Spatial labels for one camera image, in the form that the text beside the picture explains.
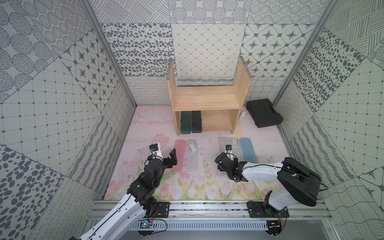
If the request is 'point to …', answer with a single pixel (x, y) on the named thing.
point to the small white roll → (242, 115)
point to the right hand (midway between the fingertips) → (226, 161)
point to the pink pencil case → (180, 146)
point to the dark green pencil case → (185, 120)
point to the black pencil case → (196, 124)
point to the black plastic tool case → (262, 114)
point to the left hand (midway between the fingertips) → (166, 148)
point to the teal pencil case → (248, 152)
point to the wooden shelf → (220, 105)
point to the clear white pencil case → (192, 155)
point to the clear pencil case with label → (223, 141)
